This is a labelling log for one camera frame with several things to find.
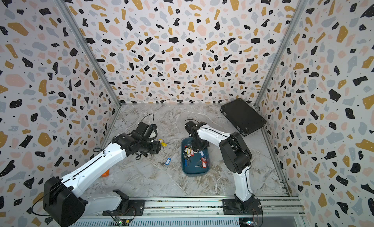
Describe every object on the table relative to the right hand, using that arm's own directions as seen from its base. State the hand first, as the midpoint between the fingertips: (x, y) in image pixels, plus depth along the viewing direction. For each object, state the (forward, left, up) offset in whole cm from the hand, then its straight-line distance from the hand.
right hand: (199, 149), depth 94 cm
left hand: (-6, +22, +14) cm, 27 cm away
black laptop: (+28, -34, -1) cm, 44 cm away
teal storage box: (-8, +3, -2) cm, 9 cm away
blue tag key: (-9, +20, -2) cm, 22 cm away
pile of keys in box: (-3, +7, 0) cm, 7 cm away
